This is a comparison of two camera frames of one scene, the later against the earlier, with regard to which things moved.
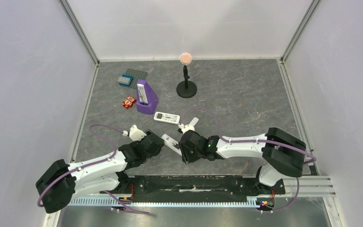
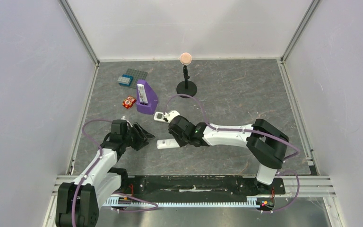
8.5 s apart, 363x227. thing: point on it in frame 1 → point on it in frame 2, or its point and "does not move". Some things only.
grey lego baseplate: x=137 y=75 does not move
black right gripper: x=183 y=143 → x=174 y=129
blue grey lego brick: x=125 y=80 does not move
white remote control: x=170 y=118 does not move
